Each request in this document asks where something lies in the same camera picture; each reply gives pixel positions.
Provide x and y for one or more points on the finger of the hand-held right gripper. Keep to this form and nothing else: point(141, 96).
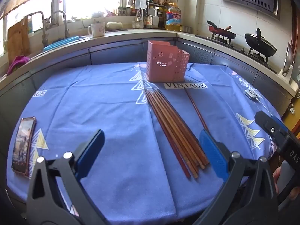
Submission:
point(266, 121)

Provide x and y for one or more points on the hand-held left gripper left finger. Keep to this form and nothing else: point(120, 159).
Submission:
point(92, 146)

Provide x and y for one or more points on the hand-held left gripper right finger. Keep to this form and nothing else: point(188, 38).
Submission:
point(212, 155)

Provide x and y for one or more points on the bundle of wooden chopsticks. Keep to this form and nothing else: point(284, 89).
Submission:
point(173, 131)

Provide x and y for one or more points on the dark red single chopstick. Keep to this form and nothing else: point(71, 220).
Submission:
point(195, 109)

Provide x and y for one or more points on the pink plastic utensil holder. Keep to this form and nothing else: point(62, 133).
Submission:
point(164, 63)

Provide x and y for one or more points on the person's right hand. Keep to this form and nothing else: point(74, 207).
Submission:
point(276, 174)

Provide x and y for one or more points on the small white electronic device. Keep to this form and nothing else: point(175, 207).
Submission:
point(250, 93)

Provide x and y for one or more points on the blue printed tablecloth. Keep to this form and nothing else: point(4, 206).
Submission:
point(105, 103)

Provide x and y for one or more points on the steel pot lid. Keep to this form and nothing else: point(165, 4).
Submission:
point(288, 58)

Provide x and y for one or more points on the smartphone with red case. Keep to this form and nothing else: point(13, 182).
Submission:
point(23, 143)

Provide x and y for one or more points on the black wok with lid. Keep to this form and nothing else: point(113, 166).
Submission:
point(260, 43)

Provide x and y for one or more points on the black gas stove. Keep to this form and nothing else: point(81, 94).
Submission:
point(236, 48)

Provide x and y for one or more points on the red frying pan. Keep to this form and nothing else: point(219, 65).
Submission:
point(222, 32)

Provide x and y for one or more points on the blue plastic basin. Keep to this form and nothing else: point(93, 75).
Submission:
point(61, 43)

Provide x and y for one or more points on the pink cloth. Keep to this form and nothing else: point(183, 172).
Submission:
point(17, 63)

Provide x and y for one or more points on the white enamel mug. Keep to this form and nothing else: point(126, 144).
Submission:
point(97, 30)

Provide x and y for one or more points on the white dough lump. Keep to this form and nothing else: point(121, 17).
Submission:
point(114, 25)

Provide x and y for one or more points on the steel kitchen faucet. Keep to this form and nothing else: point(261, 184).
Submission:
point(43, 28)
point(65, 23)

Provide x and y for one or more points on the wooden cutting board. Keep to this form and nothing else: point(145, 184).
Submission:
point(17, 42)

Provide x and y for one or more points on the yellow cooking oil bottle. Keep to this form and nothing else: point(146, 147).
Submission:
point(173, 17)

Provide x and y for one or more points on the white plastic jug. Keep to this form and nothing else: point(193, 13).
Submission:
point(153, 18)

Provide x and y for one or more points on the black spice rack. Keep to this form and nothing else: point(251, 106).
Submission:
point(161, 14)

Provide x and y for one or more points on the knife rack with cleavers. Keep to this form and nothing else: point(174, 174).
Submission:
point(140, 4)

